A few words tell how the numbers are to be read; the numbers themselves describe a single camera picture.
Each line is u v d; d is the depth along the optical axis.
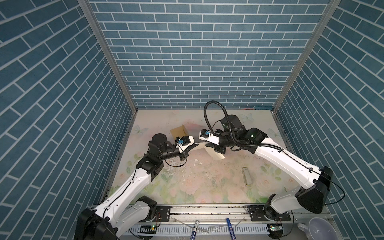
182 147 0.58
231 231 0.69
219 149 0.63
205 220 0.74
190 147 0.60
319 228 0.70
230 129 0.54
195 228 0.68
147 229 0.72
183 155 0.62
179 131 1.09
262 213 0.75
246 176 0.84
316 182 0.40
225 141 0.61
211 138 0.61
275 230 0.74
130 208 0.57
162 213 0.74
